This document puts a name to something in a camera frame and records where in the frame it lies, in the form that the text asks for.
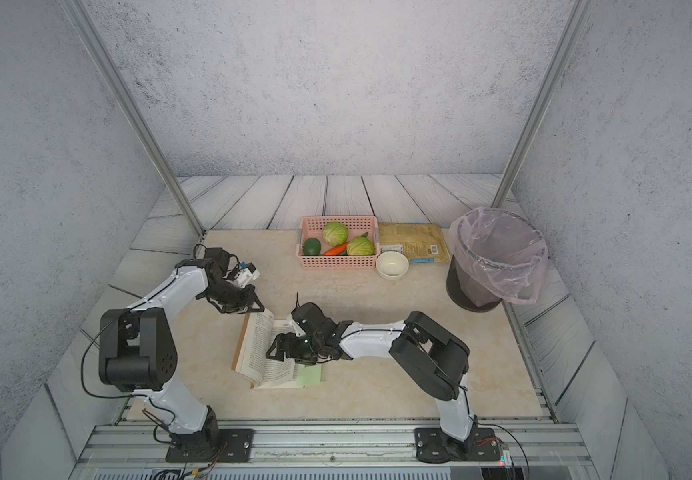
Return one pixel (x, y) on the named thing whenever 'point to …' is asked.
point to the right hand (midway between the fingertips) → (276, 360)
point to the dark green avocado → (311, 247)
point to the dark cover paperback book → (250, 361)
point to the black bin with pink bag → (496, 257)
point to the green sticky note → (309, 375)
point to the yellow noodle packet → (421, 242)
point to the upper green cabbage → (335, 234)
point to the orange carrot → (336, 250)
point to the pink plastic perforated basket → (312, 227)
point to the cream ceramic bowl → (392, 265)
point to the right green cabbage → (360, 246)
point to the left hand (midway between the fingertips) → (265, 307)
